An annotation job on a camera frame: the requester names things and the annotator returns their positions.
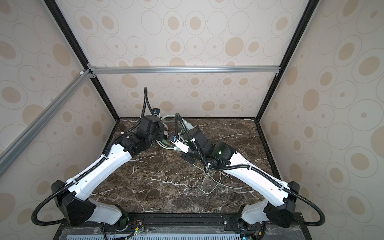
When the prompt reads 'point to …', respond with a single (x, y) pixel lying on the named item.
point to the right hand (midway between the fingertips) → (185, 145)
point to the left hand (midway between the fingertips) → (161, 124)
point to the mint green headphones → (165, 143)
